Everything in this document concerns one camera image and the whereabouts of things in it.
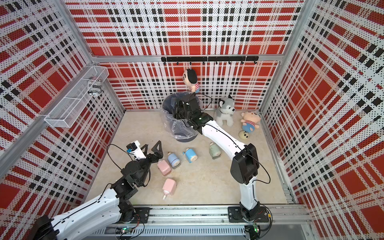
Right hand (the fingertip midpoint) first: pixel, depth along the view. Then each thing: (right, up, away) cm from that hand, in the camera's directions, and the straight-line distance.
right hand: (171, 99), depth 77 cm
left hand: (-7, -23, 0) cm, 24 cm away
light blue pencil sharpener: (0, -33, +7) cm, 34 cm away
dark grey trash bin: (+2, -24, +27) cm, 36 cm away
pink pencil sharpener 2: (-1, -46, 0) cm, 46 cm away
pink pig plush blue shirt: (+51, -10, +29) cm, 59 cm away
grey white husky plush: (+31, -5, +25) cm, 40 cm away
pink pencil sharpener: (-6, -37, +7) cm, 38 cm away
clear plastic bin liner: (+1, -15, +8) cm, 17 cm away
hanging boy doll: (+9, +15, +14) cm, 23 cm away
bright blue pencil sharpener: (+9, -32, +12) cm, 35 cm away
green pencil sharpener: (+24, -29, +13) cm, 40 cm away
